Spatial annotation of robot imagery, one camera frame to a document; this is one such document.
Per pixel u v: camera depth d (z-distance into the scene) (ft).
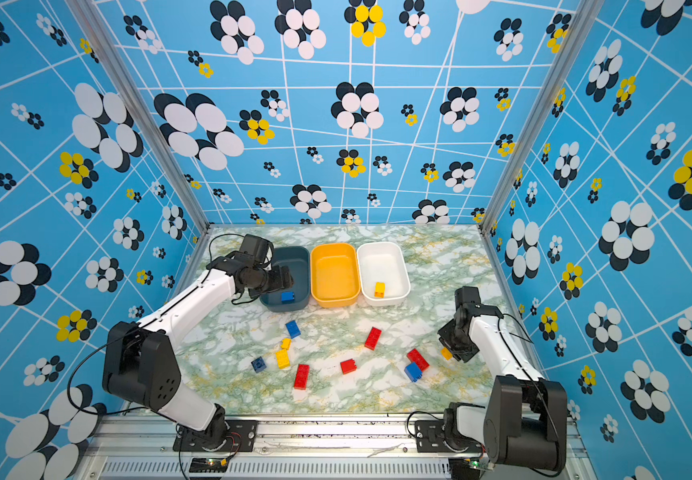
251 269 2.14
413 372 2.72
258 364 2.76
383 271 3.45
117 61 2.52
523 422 1.32
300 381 2.65
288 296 3.24
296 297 3.23
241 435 2.39
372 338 2.92
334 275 3.36
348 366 2.78
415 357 2.83
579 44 2.37
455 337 2.35
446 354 2.72
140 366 1.44
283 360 2.79
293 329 2.99
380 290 3.25
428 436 2.38
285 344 2.91
